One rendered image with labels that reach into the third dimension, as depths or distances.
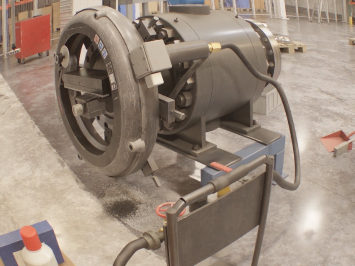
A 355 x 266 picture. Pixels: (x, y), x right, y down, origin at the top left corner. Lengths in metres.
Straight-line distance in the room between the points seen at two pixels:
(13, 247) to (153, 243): 0.39
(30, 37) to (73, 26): 5.28
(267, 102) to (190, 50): 1.72
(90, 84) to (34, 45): 5.49
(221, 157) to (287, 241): 0.55
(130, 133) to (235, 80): 0.60
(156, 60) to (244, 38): 0.72
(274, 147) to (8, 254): 1.54
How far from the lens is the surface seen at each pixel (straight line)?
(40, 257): 0.60
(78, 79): 1.62
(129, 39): 1.38
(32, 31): 6.93
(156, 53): 1.28
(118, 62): 1.36
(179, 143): 1.88
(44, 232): 0.78
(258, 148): 1.88
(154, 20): 1.37
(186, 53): 1.37
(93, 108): 1.48
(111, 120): 1.73
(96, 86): 1.48
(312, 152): 2.47
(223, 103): 1.81
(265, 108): 3.04
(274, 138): 1.98
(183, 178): 2.17
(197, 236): 1.01
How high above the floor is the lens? 1.03
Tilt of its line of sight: 22 degrees down
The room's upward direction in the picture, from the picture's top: 4 degrees counter-clockwise
